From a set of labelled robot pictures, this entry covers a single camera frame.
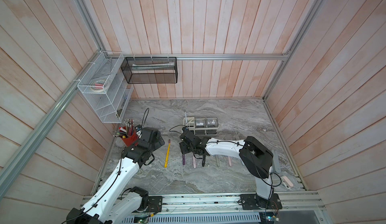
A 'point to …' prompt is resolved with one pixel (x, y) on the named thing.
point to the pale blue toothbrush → (185, 117)
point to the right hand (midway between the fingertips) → (183, 145)
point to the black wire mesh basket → (150, 70)
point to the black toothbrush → (203, 160)
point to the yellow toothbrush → (167, 153)
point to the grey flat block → (276, 162)
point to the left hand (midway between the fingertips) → (154, 143)
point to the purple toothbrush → (183, 159)
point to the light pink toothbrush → (194, 162)
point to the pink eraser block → (287, 180)
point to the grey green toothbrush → (217, 160)
